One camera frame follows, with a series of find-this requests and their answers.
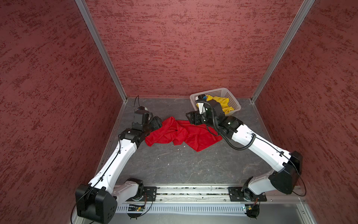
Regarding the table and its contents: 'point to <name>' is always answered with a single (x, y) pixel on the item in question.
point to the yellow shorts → (223, 103)
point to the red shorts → (198, 136)
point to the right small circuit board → (249, 207)
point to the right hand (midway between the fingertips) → (189, 117)
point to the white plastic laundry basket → (223, 92)
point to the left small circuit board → (135, 208)
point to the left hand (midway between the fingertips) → (157, 124)
